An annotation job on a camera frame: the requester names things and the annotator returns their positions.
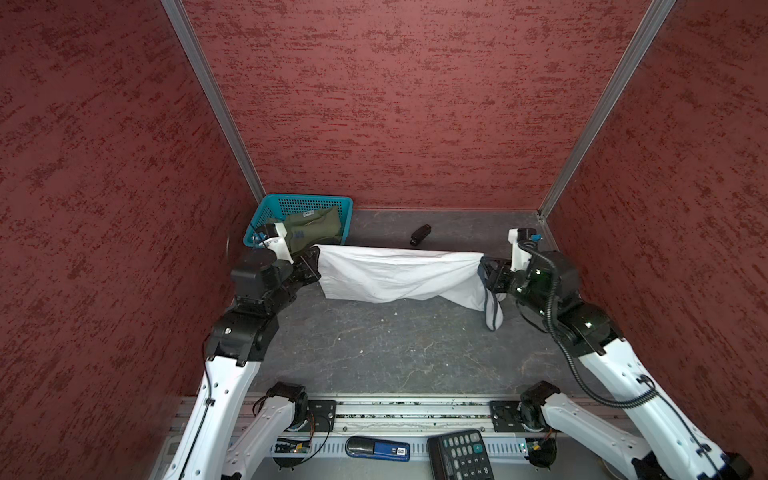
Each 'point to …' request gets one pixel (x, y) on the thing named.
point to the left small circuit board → (287, 445)
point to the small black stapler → (420, 234)
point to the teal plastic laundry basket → (279, 207)
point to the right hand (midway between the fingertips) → (477, 267)
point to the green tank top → (306, 230)
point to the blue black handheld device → (368, 448)
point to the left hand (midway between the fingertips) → (321, 255)
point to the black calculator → (460, 455)
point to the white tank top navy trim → (376, 275)
